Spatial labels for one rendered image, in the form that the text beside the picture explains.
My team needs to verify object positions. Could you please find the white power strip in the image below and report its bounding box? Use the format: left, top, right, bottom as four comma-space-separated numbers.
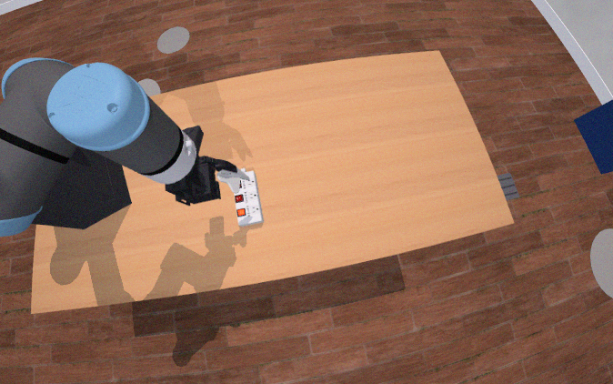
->
234, 168, 264, 227

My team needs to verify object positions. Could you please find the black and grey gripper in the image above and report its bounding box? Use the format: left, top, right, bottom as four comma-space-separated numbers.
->
165, 156, 250, 206

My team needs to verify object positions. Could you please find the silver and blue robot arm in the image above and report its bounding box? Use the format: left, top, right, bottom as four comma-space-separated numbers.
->
0, 57, 204, 237

